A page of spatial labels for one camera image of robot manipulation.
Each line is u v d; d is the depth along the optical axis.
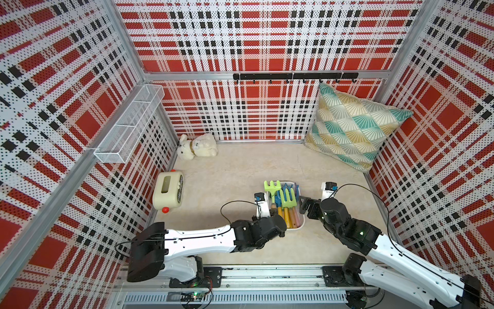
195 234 0.46
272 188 0.80
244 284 0.73
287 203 0.86
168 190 0.89
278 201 0.87
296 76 0.89
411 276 0.45
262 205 0.66
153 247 0.46
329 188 0.65
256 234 0.55
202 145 1.05
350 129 0.91
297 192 0.92
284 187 0.93
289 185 0.91
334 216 0.54
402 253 0.47
